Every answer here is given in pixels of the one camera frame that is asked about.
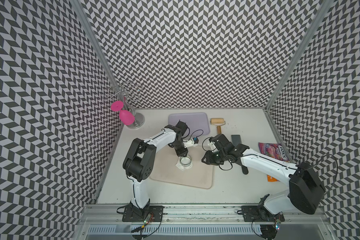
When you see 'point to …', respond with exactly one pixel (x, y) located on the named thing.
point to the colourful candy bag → (275, 150)
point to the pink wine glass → (125, 117)
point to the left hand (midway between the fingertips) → (182, 153)
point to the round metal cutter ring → (185, 161)
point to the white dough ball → (182, 168)
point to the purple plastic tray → (195, 121)
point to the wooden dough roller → (218, 122)
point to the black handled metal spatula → (236, 140)
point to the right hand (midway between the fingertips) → (204, 163)
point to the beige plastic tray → (200, 175)
